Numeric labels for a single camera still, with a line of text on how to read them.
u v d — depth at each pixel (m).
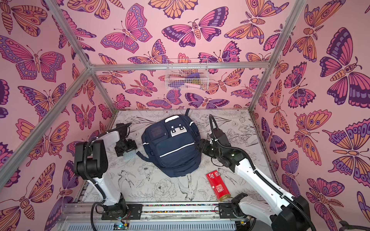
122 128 0.76
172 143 0.92
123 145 0.83
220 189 0.81
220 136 0.57
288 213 0.38
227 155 0.56
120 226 0.72
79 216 0.76
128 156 0.94
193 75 0.95
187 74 0.97
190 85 0.87
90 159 0.51
